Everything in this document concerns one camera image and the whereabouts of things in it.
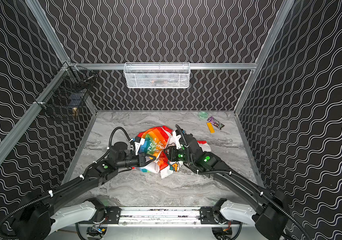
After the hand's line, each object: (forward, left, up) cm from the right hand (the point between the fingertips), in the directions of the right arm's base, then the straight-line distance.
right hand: (166, 151), depth 74 cm
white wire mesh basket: (+85, +14, -9) cm, 87 cm away
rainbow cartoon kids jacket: (+17, +8, -15) cm, 24 cm away
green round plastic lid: (+44, -25, -20) cm, 55 cm away
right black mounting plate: (-25, -21, -21) cm, 38 cm away
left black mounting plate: (-25, +28, -19) cm, 42 cm away
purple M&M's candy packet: (+36, -34, -20) cm, 53 cm away
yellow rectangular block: (+30, -30, -21) cm, 48 cm away
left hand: (-5, +3, 0) cm, 6 cm away
